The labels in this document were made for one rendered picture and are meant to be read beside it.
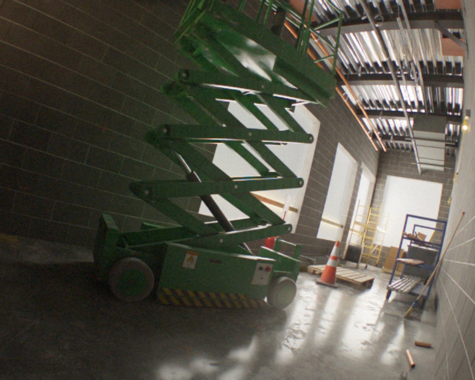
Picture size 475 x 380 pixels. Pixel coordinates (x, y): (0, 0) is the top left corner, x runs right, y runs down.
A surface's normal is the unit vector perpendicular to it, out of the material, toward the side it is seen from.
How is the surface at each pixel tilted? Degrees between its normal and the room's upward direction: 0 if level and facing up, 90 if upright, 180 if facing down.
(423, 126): 90
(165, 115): 90
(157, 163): 90
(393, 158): 90
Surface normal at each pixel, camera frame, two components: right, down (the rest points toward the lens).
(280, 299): 0.52, 0.08
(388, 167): -0.63, -0.22
